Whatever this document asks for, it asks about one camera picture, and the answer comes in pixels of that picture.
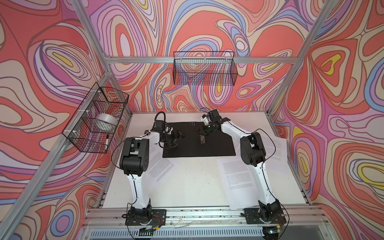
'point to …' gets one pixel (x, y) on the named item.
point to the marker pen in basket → (107, 142)
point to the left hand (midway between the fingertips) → (183, 139)
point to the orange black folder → (196, 143)
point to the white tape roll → (104, 122)
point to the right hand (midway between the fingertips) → (198, 134)
